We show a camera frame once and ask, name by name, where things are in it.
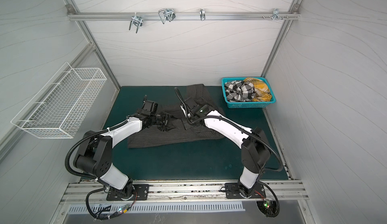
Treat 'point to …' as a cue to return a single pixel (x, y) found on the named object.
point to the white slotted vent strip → (171, 207)
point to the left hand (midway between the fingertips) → (180, 118)
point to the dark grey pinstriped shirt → (193, 95)
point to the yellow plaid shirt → (262, 92)
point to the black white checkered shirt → (239, 91)
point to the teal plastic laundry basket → (249, 104)
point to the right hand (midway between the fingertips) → (189, 118)
